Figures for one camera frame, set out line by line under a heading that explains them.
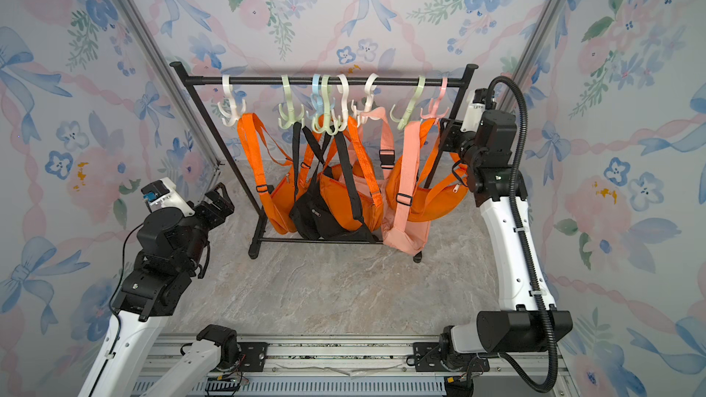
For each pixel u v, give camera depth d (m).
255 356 0.74
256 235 0.97
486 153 0.49
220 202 0.57
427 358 0.73
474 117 0.58
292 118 0.66
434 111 0.65
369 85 0.58
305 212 0.90
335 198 0.93
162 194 0.51
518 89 0.42
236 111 0.66
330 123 0.64
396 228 0.76
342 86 0.58
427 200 0.77
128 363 0.40
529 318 0.39
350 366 0.73
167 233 0.43
